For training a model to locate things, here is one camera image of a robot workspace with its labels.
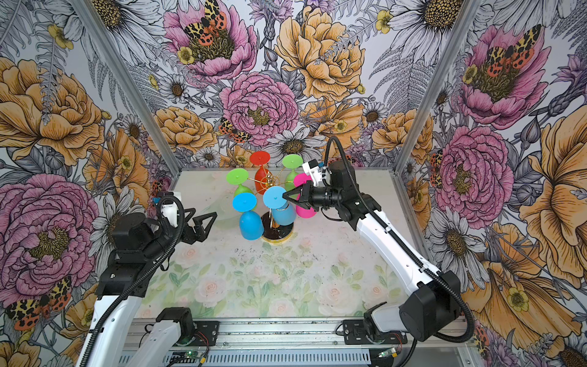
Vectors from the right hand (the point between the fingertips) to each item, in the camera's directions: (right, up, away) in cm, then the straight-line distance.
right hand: (285, 202), depth 68 cm
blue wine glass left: (-12, -8, +9) cm, 17 cm away
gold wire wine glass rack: (-8, -14, +29) cm, 33 cm away
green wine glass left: (-17, +8, +10) cm, 21 cm away
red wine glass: (-10, +9, +22) cm, 25 cm away
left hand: (-23, -5, +1) cm, 24 cm away
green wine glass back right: (+2, +14, +15) cm, 21 cm away
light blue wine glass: (-1, -4, +9) cm, 10 cm away
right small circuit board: (+32, -46, +3) cm, 56 cm away
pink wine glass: (+4, +7, +12) cm, 14 cm away
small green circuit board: (-29, -46, +3) cm, 55 cm away
